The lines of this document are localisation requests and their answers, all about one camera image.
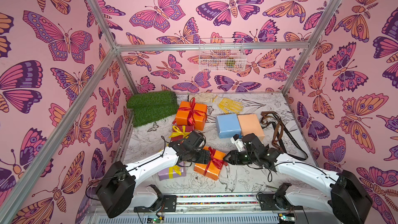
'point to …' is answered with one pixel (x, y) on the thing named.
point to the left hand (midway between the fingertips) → (207, 157)
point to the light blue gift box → (228, 125)
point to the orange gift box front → (213, 169)
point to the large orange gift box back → (181, 116)
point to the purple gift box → (164, 175)
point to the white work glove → (203, 97)
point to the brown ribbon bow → (268, 114)
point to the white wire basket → (222, 54)
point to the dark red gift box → (179, 138)
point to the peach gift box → (250, 123)
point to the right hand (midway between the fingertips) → (226, 158)
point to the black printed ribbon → (306, 157)
